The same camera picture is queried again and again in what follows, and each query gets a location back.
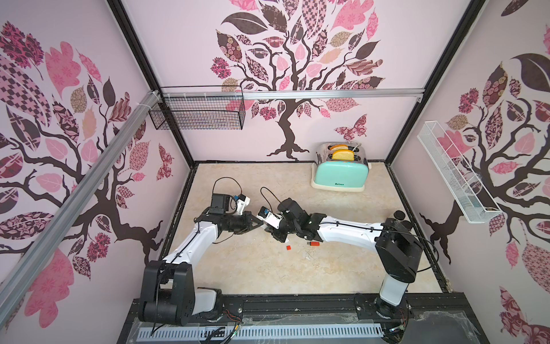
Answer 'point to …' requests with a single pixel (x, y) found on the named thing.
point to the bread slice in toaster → (341, 152)
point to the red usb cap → (288, 247)
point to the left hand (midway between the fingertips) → (261, 228)
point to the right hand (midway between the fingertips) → (267, 228)
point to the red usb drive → (314, 244)
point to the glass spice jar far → (399, 215)
